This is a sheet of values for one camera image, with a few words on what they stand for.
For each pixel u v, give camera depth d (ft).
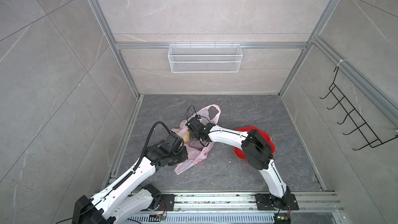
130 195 1.87
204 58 3.29
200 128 2.39
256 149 1.91
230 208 2.39
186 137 2.96
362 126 2.06
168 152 1.90
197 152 2.63
